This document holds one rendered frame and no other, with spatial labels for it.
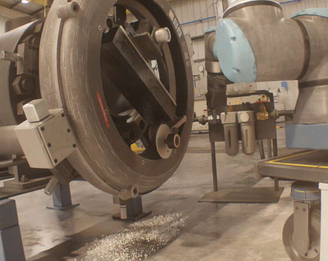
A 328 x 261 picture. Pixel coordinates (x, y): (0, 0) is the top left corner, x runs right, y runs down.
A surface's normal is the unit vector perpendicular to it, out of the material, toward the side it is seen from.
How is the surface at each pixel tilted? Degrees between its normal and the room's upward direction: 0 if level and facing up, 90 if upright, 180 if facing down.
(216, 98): 110
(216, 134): 90
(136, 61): 90
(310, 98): 70
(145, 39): 145
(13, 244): 90
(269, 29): 80
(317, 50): 103
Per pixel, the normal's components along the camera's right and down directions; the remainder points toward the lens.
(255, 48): 0.08, 0.17
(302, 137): -0.88, 0.07
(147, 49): -0.19, 0.84
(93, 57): 0.89, -0.07
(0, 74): -0.46, -0.11
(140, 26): -0.41, -0.54
